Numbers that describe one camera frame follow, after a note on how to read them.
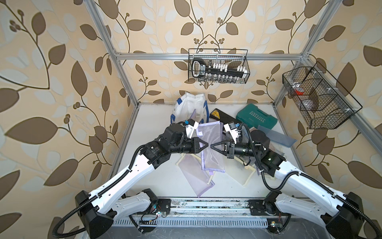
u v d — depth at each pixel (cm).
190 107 105
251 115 108
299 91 81
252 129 94
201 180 83
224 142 62
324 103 72
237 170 86
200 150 61
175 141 53
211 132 64
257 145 53
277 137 99
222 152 63
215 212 74
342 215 38
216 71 84
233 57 91
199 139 65
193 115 100
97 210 38
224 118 110
